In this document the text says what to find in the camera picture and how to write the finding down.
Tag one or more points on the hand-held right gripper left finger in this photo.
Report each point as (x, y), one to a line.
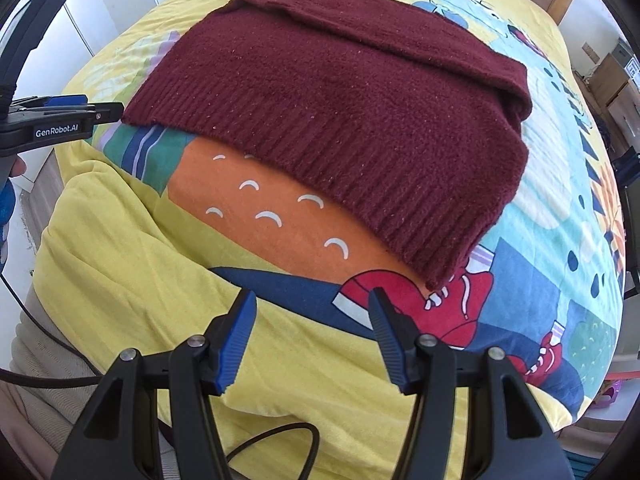
(235, 345)

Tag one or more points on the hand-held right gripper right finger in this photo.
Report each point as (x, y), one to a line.
(391, 342)

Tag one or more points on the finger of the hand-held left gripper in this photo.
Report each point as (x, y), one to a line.
(107, 111)
(65, 101)

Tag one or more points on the maroon knitted sweater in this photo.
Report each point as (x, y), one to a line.
(325, 110)

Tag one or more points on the person's left forearm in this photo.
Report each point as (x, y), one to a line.
(6, 205)

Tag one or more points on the person's left hand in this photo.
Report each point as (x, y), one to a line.
(17, 167)

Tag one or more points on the white wardrobe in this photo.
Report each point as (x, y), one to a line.
(100, 0)

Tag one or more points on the yellow dinosaur printed blanket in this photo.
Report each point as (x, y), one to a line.
(150, 260)

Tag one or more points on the pink plastic item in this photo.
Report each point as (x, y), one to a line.
(610, 392)

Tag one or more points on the wooden drawer cabinet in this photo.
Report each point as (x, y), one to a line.
(615, 92)

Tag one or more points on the white printer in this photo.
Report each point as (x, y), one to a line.
(629, 60)

